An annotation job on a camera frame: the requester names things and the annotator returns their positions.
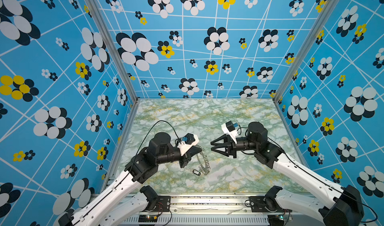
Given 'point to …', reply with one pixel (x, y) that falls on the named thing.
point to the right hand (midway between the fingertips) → (213, 146)
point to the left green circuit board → (147, 218)
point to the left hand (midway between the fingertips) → (200, 149)
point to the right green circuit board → (276, 220)
